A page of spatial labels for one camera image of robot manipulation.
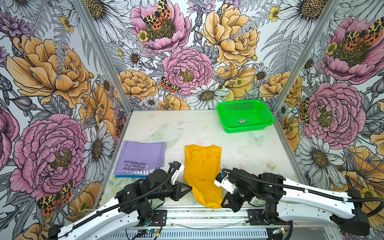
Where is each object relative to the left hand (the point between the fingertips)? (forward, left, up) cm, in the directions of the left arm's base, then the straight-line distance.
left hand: (189, 193), depth 67 cm
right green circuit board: (-13, -41, -15) cm, 46 cm away
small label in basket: (+55, -39, -15) cm, 69 cm away
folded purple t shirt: (+25, +31, -14) cm, 42 cm away
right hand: (-7, -16, -2) cm, 17 cm away
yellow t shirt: (+18, -7, -16) cm, 25 cm away
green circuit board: (-12, +18, -15) cm, 26 cm away
